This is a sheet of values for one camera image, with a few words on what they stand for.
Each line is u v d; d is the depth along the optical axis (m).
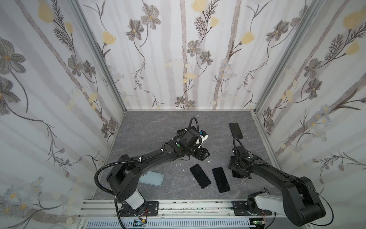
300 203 0.42
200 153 0.70
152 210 0.73
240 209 0.73
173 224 0.70
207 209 0.75
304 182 0.44
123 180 0.43
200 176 0.85
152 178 0.85
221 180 0.84
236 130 1.08
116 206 0.70
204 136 0.74
